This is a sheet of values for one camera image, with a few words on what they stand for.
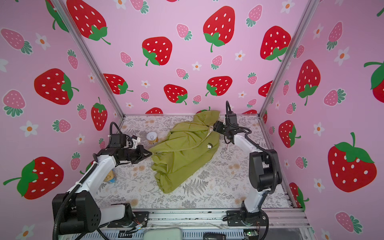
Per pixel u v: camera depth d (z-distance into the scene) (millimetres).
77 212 404
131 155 711
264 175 484
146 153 799
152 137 1009
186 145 951
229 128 735
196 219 758
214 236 718
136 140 795
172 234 691
